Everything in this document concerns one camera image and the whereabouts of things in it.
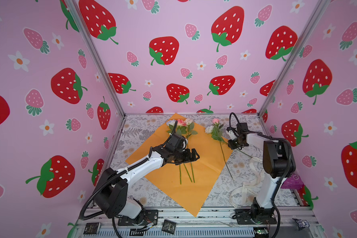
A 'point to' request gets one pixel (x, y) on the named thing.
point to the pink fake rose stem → (182, 123)
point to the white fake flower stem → (216, 133)
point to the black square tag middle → (168, 226)
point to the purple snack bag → (294, 182)
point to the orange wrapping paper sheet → (189, 185)
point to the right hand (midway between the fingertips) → (231, 143)
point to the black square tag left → (91, 228)
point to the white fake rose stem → (171, 123)
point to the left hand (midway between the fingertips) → (194, 158)
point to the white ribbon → (238, 197)
